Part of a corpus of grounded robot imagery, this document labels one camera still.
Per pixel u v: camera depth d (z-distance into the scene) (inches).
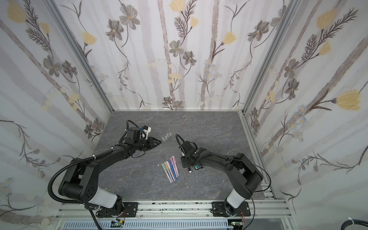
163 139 39.9
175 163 35.6
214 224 27.7
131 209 29.0
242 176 17.8
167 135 41.1
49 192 16.3
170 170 34.6
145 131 32.6
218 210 28.9
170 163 35.7
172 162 35.7
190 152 27.5
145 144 30.8
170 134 41.1
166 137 40.4
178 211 29.5
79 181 17.4
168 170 34.6
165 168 34.7
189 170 33.8
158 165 35.7
